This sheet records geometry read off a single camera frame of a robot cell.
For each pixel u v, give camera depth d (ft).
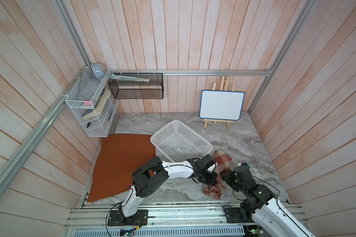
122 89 3.45
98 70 2.73
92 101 2.29
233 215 2.40
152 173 1.76
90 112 2.57
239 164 2.51
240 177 2.05
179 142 3.33
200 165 2.26
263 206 1.77
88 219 2.46
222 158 2.83
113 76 2.96
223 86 3.22
